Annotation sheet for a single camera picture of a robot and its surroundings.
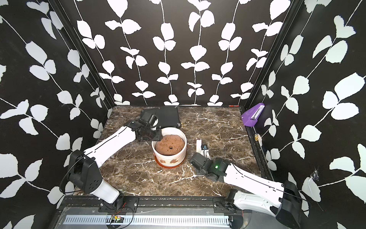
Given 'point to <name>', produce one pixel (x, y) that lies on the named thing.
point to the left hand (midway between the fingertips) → (161, 134)
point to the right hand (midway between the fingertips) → (199, 163)
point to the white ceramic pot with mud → (170, 151)
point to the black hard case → (167, 116)
